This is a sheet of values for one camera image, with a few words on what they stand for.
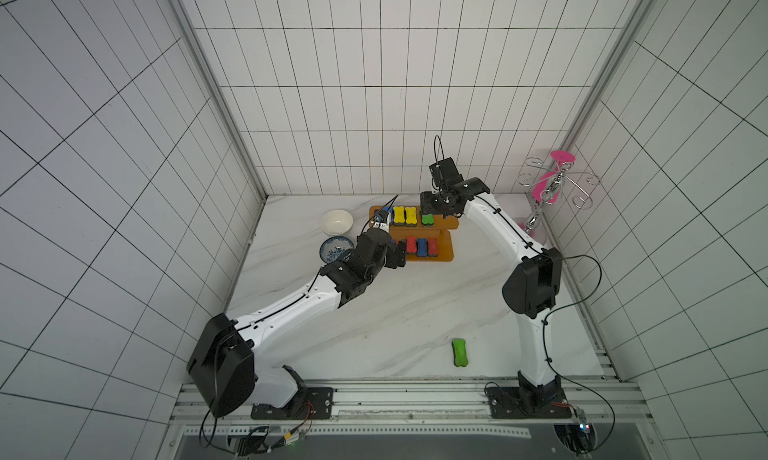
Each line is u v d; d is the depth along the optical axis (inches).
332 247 38.4
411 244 40.2
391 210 37.3
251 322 17.2
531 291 21.7
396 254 27.9
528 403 25.4
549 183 34.4
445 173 28.0
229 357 15.6
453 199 25.9
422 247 39.6
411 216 36.3
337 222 41.9
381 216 26.8
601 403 25.9
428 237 41.2
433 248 39.6
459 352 31.4
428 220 35.9
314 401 28.6
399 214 36.9
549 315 22.5
